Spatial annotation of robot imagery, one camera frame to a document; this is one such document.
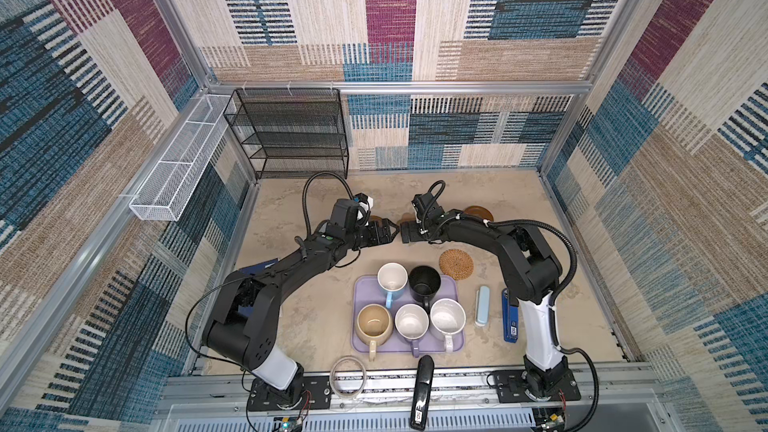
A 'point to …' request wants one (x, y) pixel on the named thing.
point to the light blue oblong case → (483, 297)
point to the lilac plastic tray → (365, 291)
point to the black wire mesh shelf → (291, 133)
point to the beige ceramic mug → (374, 326)
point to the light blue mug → (392, 278)
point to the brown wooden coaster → (479, 211)
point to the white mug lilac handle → (412, 322)
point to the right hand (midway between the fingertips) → (415, 234)
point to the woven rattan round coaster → (456, 263)
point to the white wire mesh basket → (168, 189)
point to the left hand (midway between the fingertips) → (390, 227)
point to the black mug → (424, 282)
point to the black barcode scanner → (422, 392)
